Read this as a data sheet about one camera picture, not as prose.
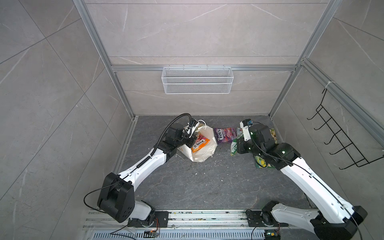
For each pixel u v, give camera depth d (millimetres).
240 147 620
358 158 590
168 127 562
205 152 893
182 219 746
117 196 413
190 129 674
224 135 1040
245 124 612
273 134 1040
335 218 376
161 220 731
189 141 717
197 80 1007
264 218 659
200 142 953
